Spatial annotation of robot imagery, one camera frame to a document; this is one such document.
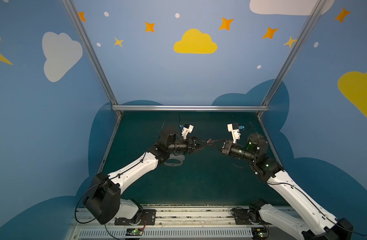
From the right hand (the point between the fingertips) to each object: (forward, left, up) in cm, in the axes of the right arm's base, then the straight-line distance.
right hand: (212, 141), depth 67 cm
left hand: (-1, +3, -3) cm, 4 cm away
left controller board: (-34, +35, -31) cm, 58 cm away
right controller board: (-31, -26, -33) cm, 52 cm away
